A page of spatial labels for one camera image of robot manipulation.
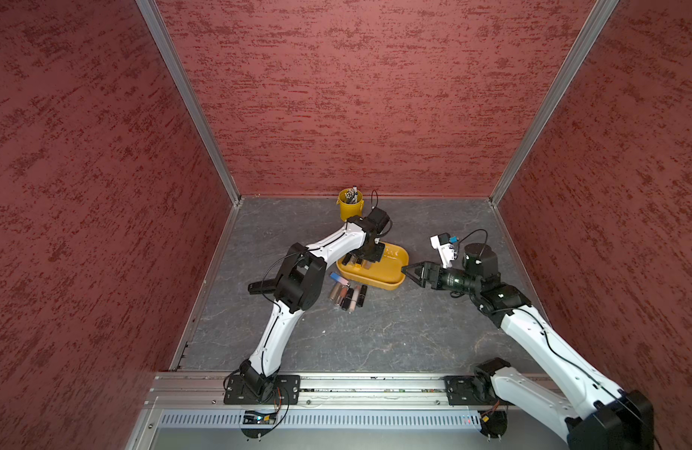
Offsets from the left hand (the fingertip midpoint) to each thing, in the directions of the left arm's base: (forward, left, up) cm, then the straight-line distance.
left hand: (370, 260), depth 97 cm
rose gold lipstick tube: (-12, +9, -3) cm, 15 cm away
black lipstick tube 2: (+2, +9, -1) cm, 9 cm away
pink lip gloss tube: (-14, +6, -2) cm, 16 cm away
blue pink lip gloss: (-6, +12, -2) cm, 14 cm away
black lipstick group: (-15, +8, -2) cm, 17 cm away
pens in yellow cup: (+19, +7, +13) cm, 24 cm away
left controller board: (-46, +33, -5) cm, 57 cm away
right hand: (-16, -9, +16) cm, 24 cm away
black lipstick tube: (-13, +3, -2) cm, 13 cm away
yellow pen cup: (+19, +8, +5) cm, 22 cm away
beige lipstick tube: (-11, +12, -2) cm, 17 cm away
